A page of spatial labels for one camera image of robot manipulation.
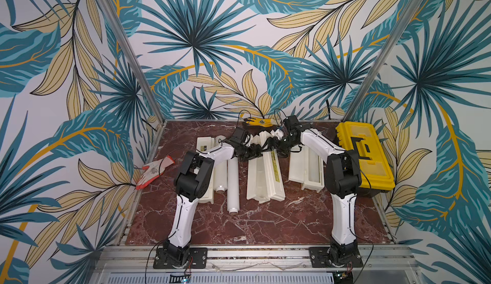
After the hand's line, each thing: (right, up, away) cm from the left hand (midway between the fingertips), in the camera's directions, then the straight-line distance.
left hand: (261, 156), depth 98 cm
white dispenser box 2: (+4, -4, -13) cm, 14 cm away
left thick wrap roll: (-20, -6, -5) cm, 21 cm away
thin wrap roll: (-13, -12, -10) cm, 21 cm away
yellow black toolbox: (+48, +9, -8) cm, 50 cm away
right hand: (+3, +3, -3) cm, 5 cm away
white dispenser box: (-29, +6, -1) cm, 30 cm away
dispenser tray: (-3, -12, -14) cm, 18 cm away
